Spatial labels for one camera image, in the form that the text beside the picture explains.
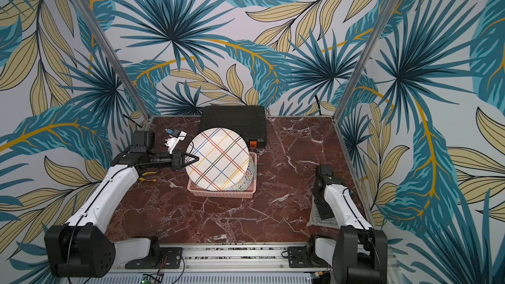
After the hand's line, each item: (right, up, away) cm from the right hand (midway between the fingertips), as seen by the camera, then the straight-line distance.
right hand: (320, 201), depth 85 cm
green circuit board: (-66, -24, -13) cm, 71 cm away
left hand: (-51, +19, -11) cm, 55 cm away
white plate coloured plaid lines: (-41, +19, -7) cm, 46 cm away
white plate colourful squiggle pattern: (-32, +7, +5) cm, 34 cm away
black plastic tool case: (-32, +37, +33) cm, 59 cm away
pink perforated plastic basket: (-52, +5, -1) cm, 52 cm away
